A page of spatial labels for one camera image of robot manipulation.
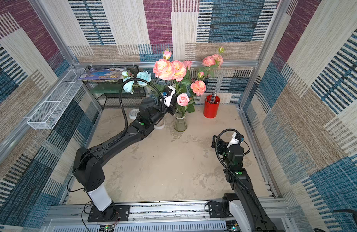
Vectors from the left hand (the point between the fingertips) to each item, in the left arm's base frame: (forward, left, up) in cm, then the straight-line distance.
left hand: (178, 94), depth 73 cm
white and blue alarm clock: (+20, +35, -35) cm, 54 cm away
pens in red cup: (+22, -24, -23) cm, 40 cm away
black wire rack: (+18, +46, -10) cm, 50 cm away
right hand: (-13, -24, -24) cm, 36 cm away
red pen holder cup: (+18, -23, -26) cm, 39 cm away
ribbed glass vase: (+7, -1, -32) cm, 33 cm away
